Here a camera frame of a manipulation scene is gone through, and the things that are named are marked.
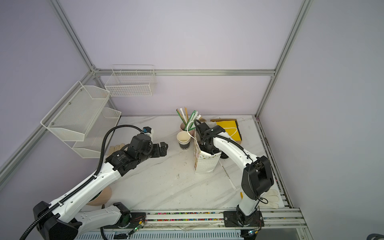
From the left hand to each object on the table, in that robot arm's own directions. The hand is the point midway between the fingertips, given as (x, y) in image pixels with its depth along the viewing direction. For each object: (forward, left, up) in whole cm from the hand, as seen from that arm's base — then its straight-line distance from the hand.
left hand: (159, 147), depth 76 cm
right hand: (0, -23, -9) cm, 25 cm away
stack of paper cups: (+14, -11, -12) cm, 22 cm away
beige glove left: (+13, +37, -22) cm, 45 cm away
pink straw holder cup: (+22, -17, -14) cm, 31 cm away
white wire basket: (+44, +23, +12) cm, 51 cm away
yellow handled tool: (-18, -45, -22) cm, 53 cm away
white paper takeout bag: (-5, -24, -6) cm, 25 cm away
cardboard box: (+36, -37, -16) cm, 54 cm away
